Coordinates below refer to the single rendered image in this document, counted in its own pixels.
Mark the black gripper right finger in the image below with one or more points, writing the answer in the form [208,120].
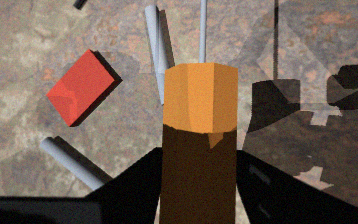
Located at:
[271,196]

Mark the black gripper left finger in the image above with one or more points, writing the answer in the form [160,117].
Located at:
[138,188]

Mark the red rectangular block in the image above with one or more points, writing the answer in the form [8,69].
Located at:
[84,85]

